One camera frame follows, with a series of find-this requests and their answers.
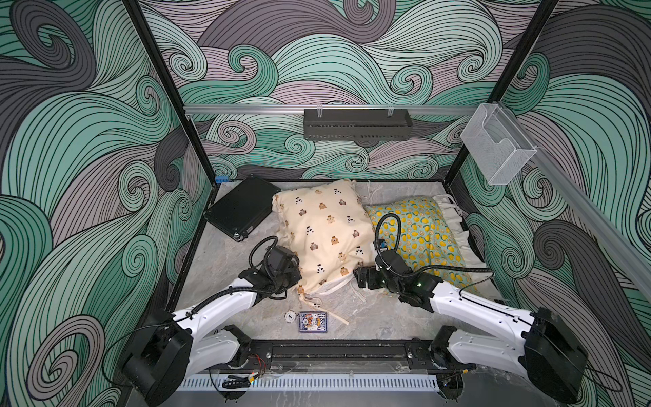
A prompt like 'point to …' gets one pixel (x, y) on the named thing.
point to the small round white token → (290, 316)
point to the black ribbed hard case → (243, 207)
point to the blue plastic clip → (220, 179)
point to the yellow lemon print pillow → (430, 233)
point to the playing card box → (313, 322)
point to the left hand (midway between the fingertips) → (301, 271)
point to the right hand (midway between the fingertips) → (363, 272)
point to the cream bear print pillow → (331, 229)
